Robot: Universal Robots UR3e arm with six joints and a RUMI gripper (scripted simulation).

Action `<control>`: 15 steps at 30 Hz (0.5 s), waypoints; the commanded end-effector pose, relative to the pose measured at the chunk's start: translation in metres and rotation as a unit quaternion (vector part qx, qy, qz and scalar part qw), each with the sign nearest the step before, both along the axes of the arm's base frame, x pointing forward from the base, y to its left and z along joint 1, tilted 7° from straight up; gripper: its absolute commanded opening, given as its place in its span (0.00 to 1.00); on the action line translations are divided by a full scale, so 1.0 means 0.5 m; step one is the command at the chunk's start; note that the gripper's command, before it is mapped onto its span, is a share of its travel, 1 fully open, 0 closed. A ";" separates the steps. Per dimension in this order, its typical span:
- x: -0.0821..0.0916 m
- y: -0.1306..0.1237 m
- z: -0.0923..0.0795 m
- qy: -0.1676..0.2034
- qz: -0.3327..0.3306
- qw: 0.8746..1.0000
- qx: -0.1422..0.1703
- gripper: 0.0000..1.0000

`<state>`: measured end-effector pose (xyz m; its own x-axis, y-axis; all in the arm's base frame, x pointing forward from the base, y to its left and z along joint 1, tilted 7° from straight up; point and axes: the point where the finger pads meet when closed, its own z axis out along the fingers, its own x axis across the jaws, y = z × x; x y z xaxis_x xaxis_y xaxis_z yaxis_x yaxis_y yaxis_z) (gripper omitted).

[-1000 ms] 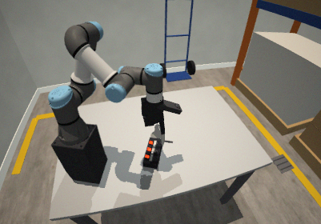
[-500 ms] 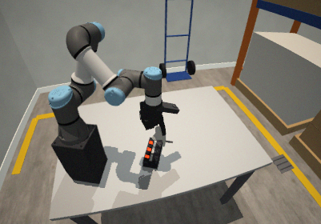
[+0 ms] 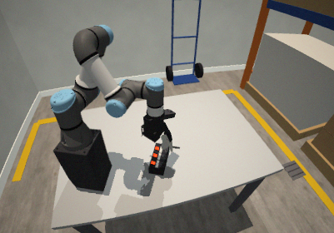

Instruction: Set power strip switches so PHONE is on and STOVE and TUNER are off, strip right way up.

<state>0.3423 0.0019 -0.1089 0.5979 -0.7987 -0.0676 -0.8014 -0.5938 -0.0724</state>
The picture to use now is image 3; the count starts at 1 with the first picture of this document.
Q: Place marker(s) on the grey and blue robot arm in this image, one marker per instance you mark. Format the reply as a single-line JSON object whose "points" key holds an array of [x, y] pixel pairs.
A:
{"points": [[89, 45]]}

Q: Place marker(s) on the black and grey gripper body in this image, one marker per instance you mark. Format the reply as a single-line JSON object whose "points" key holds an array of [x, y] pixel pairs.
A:
{"points": [[153, 127]]}

